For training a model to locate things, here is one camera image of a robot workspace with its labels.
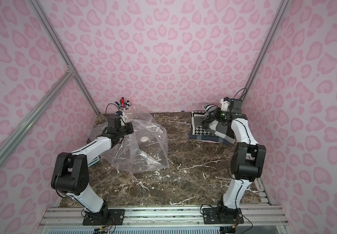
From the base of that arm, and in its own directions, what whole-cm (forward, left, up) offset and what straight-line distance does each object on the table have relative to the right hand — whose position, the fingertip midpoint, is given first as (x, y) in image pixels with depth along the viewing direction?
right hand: (209, 111), depth 91 cm
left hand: (-5, +49, -5) cm, 49 cm away
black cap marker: (+16, +57, -8) cm, 60 cm away
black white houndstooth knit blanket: (-5, +6, -12) cm, 15 cm away
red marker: (+15, +61, -6) cm, 63 cm away
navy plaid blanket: (-9, 0, -16) cm, 19 cm away
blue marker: (+12, +63, -5) cm, 65 cm away
